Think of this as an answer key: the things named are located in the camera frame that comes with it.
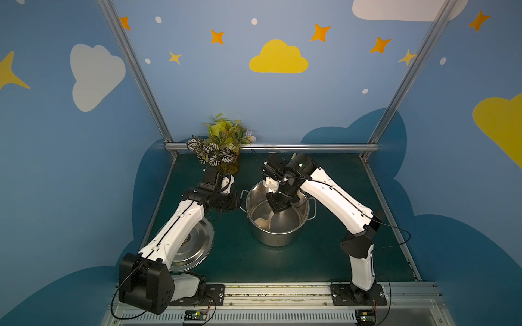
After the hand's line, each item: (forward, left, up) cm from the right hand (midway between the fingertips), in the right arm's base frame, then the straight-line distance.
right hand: (276, 208), depth 73 cm
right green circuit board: (-29, -34, -25) cm, 51 cm away
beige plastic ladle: (+2, +5, -18) cm, 19 cm away
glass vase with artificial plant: (+34, +28, -3) cm, 44 cm away
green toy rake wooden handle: (+48, -10, -21) cm, 53 cm away
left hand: (+6, +14, -5) cm, 16 cm away
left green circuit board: (-32, +27, -23) cm, 48 cm away
